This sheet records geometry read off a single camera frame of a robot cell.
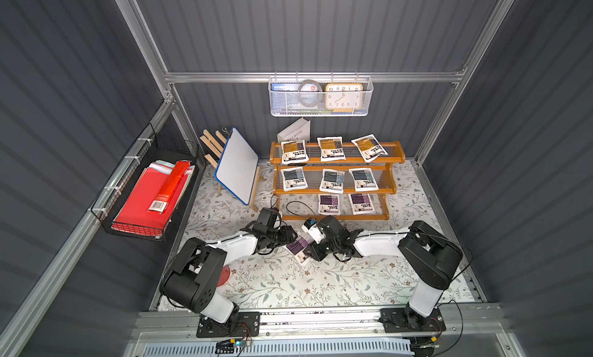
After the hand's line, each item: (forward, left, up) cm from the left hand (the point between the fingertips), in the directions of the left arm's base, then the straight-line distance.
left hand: (294, 238), depth 90 cm
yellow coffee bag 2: (+21, -14, +28) cm, 38 cm away
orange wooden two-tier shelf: (+14, -20, +13) cm, 28 cm away
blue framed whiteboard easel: (+31, +26, +7) cm, 41 cm away
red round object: (-14, +25, -2) cm, 29 cm away
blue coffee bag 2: (+18, -15, +14) cm, 27 cm away
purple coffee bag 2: (-3, -1, -2) cm, 4 cm away
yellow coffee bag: (+19, 0, +28) cm, 34 cm away
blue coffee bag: (+18, -28, +14) cm, 36 cm away
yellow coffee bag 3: (+21, -28, +28) cm, 45 cm away
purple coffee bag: (+17, -30, -1) cm, 34 cm away
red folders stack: (-5, +48, +24) cm, 54 cm away
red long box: (-1, +40, +26) cm, 48 cm away
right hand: (-5, -5, -2) cm, 8 cm away
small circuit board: (-34, +21, -6) cm, 40 cm away
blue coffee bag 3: (+19, 0, +14) cm, 24 cm away
